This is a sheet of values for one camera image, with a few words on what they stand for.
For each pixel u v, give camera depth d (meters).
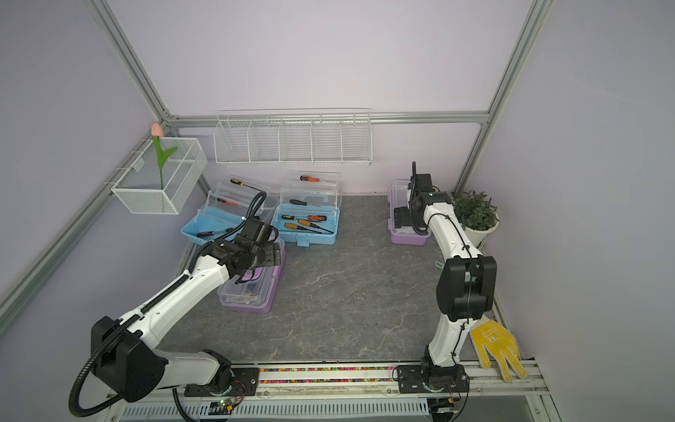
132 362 0.39
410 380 0.74
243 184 1.11
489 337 0.81
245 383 0.74
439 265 0.98
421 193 0.71
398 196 1.07
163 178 0.83
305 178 1.12
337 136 1.05
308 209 1.06
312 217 1.12
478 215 0.89
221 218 1.05
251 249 0.61
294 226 1.08
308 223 1.09
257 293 0.79
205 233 1.08
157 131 0.85
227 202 1.05
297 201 1.08
